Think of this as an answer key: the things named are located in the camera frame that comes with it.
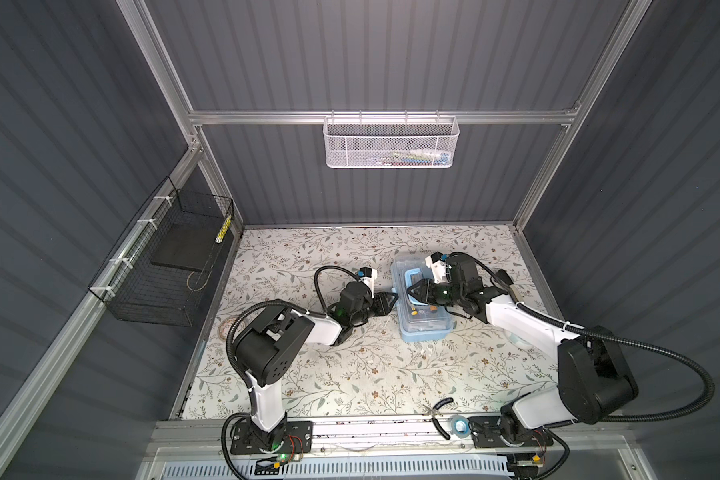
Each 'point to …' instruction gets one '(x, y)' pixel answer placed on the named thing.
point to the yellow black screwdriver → (414, 311)
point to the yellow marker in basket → (224, 229)
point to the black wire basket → (159, 273)
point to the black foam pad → (189, 246)
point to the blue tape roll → (460, 434)
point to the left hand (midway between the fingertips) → (398, 296)
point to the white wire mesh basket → (391, 141)
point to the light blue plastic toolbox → (419, 322)
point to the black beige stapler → (505, 279)
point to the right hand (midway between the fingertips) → (414, 293)
